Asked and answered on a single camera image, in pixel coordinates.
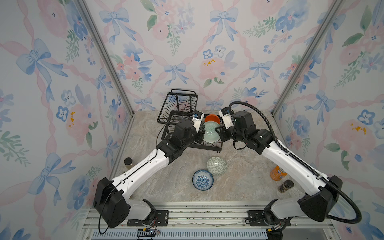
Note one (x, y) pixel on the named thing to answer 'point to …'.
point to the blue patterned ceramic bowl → (202, 180)
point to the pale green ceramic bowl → (211, 134)
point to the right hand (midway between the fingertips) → (217, 127)
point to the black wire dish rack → (179, 104)
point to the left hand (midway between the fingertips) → (204, 124)
